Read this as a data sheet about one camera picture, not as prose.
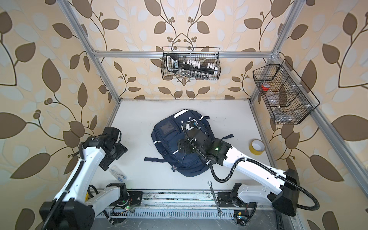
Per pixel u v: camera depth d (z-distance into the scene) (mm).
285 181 397
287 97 762
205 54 911
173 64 866
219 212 708
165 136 909
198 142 510
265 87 807
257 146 953
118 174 826
